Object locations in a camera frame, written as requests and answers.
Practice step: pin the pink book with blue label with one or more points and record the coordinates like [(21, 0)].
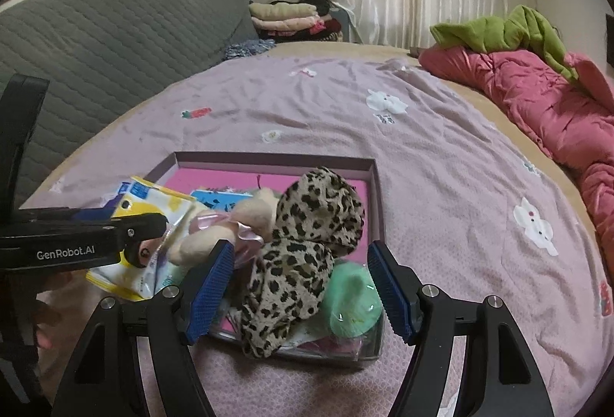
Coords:
[(288, 179)]

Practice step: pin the dark red clothing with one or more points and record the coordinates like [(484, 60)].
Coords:
[(332, 33)]

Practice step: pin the pink folded blanket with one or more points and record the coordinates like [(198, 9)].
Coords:
[(288, 27)]

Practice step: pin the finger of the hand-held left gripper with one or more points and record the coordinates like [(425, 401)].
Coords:
[(144, 225), (91, 214)]

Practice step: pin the green blanket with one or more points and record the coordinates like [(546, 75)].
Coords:
[(527, 28)]

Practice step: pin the pink quilt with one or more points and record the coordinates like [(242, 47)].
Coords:
[(551, 110)]

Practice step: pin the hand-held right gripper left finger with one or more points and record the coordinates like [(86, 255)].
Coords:
[(211, 292)]

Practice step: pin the cream plush bear silver crown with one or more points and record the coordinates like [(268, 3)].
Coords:
[(249, 211)]

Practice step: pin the shallow brown cardboard box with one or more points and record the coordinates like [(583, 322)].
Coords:
[(378, 201)]

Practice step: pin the person's left hand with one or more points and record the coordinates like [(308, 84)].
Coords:
[(48, 326)]

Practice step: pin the white blue plastic packet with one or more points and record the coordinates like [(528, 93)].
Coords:
[(153, 206)]

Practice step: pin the leopard print scrunchie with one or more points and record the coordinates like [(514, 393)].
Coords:
[(288, 282)]

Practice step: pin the purple printed blanket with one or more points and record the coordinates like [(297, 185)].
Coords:
[(455, 167)]

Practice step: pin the mint green puff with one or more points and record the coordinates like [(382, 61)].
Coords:
[(355, 297)]

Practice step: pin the blue patterned cloth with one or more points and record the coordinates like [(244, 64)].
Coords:
[(249, 47)]

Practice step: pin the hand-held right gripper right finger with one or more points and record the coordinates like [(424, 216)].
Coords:
[(393, 294)]

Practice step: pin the black clothing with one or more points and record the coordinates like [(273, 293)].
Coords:
[(316, 0)]

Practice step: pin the green tissue packet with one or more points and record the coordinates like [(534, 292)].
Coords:
[(170, 274)]

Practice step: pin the grey quilted cover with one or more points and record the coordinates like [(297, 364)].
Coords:
[(120, 43)]

